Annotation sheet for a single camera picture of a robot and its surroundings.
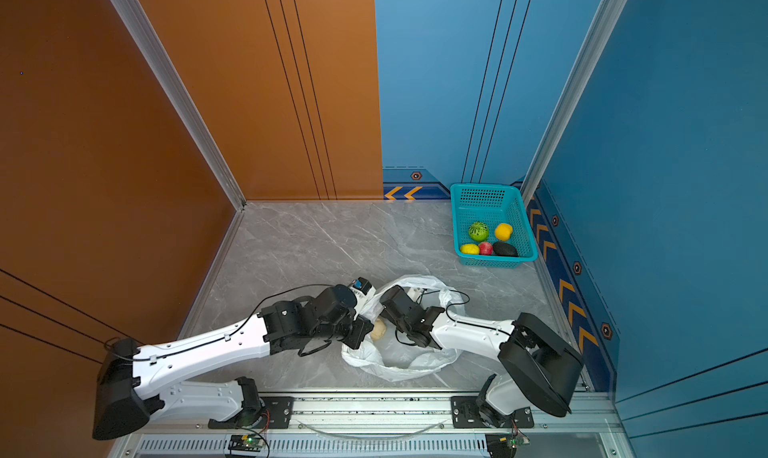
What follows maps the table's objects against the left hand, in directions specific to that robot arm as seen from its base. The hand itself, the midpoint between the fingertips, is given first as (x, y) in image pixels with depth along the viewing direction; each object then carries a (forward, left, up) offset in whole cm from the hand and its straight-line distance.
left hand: (376, 326), depth 73 cm
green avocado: (+31, -41, -9) cm, 53 cm away
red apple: (+31, -35, -9) cm, 47 cm away
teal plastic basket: (+41, -40, -9) cm, 57 cm away
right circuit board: (-22, -31, -16) cm, 41 cm away
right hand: (+10, -1, -10) cm, 14 cm away
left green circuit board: (-22, +31, -16) cm, 41 cm away
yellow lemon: (+30, -29, -9) cm, 43 cm away
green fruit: (+37, -33, -7) cm, 50 cm away
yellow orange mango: (+39, -43, -10) cm, 59 cm away
